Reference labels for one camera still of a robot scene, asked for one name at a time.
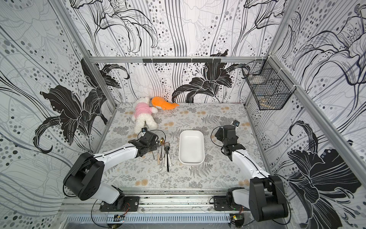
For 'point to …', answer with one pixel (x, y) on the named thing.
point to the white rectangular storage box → (191, 147)
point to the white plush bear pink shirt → (143, 117)
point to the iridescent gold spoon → (162, 142)
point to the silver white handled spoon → (167, 148)
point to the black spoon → (167, 161)
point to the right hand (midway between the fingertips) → (225, 130)
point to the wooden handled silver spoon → (158, 158)
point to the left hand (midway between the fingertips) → (153, 147)
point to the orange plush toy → (159, 102)
